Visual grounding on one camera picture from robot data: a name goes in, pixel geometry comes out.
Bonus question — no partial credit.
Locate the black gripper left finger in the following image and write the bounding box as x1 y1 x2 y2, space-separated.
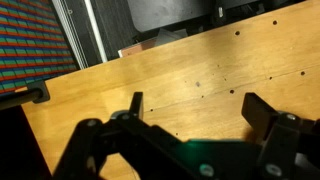
53 91 188 180

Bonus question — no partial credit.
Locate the brown cardboard box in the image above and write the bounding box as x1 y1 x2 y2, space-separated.
117 39 158 58

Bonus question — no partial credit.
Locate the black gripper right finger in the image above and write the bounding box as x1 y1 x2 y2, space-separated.
241 92 320 180

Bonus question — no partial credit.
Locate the black office chair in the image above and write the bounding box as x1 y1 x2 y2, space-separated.
126 0 304 34

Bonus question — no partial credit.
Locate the colourful striped woven mat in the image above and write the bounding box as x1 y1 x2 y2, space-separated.
0 0 109 98

